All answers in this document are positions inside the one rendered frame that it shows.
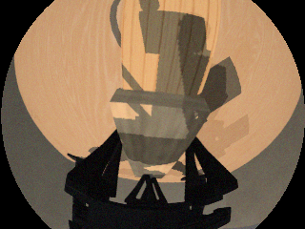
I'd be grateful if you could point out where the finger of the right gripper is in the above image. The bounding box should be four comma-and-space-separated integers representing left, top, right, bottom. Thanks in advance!
125, 175, 158, 205
140, 177, 168, 203

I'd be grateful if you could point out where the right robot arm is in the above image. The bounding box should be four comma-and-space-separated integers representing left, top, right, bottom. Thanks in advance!
181, 175, 206, 210

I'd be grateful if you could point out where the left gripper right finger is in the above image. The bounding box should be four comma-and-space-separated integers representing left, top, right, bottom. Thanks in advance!
184, 137, 238, 201

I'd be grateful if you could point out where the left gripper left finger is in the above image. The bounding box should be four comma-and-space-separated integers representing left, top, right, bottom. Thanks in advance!
66, 130, 122, 198

